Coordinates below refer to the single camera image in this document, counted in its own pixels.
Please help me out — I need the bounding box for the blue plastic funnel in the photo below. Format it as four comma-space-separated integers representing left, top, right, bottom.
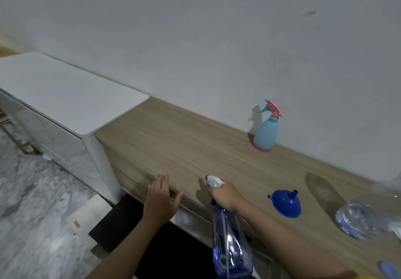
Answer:
267, 189, 302, 218

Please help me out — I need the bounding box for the white cardboard piece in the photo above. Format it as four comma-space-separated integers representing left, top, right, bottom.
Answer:
65, 193, 113, 246

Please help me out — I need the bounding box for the transparent blue spray bottle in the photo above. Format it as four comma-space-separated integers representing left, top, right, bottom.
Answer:
212, 208, 254, 279

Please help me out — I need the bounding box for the white and blue spray head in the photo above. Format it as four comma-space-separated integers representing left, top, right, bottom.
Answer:
205, 175, 226, 206

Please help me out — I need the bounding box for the white cabinet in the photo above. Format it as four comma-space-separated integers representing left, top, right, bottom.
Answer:
0, 52, 150, 206

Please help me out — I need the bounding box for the blue bottle cap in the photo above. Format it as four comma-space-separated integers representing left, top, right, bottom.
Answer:
378, 260, 401, 279

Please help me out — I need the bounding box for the black panel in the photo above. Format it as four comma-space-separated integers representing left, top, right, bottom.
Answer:
89, 194, 261, 279

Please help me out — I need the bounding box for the person's right forearm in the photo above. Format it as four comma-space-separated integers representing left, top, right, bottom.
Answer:
236, 202, 358, 279

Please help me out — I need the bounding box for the person's right hand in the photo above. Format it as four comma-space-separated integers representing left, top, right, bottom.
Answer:
208, 181, 248, 213

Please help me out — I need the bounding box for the person's left forearm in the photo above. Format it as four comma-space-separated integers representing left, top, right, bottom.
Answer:
86, 218, 170, 279

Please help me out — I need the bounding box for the clear plastic water bottle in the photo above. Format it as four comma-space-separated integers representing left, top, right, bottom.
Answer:
335, 172, 401, 241

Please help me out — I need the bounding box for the pink spray head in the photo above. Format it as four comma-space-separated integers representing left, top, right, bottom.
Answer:
259, 98, 286, 120

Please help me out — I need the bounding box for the person's left hand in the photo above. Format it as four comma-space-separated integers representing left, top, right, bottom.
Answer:
142, 173, 184, 228

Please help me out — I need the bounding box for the light blue pink spray bottle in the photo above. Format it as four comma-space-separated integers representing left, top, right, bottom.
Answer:
252, 117, 279, 153

